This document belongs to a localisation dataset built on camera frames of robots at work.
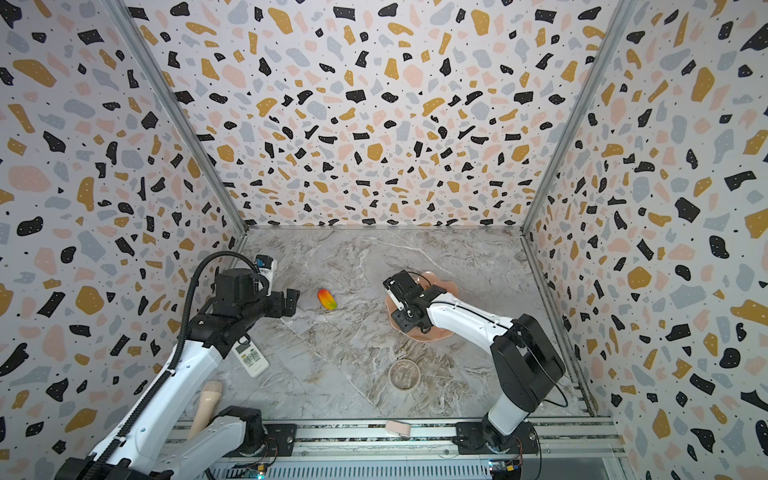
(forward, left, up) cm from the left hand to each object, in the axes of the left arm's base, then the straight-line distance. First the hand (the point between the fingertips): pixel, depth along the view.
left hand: (279, 285), depth 78 cm
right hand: (0, -32, -13) cm, 35 cm away
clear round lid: (-16, -32, -22) cm, 42 cm away
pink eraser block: (-30, -31, -21) cm, 47 cm away
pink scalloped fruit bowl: (-6, -40, -18) cm, 44 cm away
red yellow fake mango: (+7, -8, -19) cm, 22 cm away
